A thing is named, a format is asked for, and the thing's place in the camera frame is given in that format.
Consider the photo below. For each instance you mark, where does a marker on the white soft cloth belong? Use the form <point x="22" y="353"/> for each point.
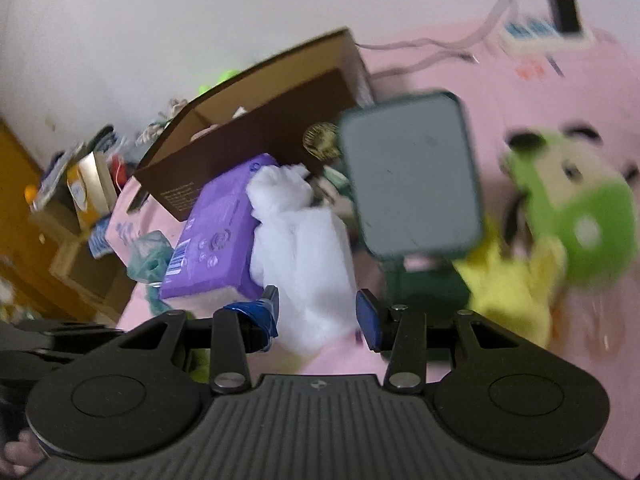
<point x="305" y="260"/>

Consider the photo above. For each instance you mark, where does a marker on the green yellow plush toy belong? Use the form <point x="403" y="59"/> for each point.
<point x="220" y="80"/>

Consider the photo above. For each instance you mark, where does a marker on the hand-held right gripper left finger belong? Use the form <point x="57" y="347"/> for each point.
<point x="257" y="317"/>

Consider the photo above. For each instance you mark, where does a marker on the green round plush toy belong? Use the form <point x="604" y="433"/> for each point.
<point x="585" y="210"/>

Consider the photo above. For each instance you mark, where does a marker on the yellow paper bag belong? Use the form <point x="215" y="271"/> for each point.
<point x="90" y="190"/>

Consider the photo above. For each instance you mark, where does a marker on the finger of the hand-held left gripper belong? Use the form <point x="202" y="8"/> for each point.
<point x="60" y="340"/>

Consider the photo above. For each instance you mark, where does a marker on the plain cardboard box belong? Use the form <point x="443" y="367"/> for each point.
<point x="90" y="270"/>

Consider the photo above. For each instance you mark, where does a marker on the small white plush toy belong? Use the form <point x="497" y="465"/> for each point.
<point x="155" y="125"/>

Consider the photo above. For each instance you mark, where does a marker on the dark green phone stand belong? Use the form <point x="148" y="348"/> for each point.
<point x="425" y="290"/>

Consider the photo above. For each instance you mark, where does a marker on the white power strip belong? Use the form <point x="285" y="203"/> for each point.
<point x="540" y="35"/>

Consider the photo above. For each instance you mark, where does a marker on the brown cardboard box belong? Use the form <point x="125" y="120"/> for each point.
<point x="280" y="125"/>

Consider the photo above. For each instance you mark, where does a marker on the pink plush cloth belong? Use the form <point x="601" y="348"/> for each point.
<point x="205" y="132"/>

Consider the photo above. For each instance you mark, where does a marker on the purple tissue pack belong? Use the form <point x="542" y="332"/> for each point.
<point x="220" y="230"/>

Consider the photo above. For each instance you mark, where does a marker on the blue white patterned cloth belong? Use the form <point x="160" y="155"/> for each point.
<point x="100" y="240"/>

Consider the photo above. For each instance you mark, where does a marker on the black charger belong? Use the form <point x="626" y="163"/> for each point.
<point x="565" y="7"/>

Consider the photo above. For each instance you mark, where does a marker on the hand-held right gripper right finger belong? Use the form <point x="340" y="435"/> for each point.
<point x="369" y="320"/>

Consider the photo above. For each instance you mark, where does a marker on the person's left hand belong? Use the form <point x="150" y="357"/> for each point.
<point x="20" y="452"/>

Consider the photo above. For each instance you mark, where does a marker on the teal cloth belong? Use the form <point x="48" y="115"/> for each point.
<point x="150" y="255"/>

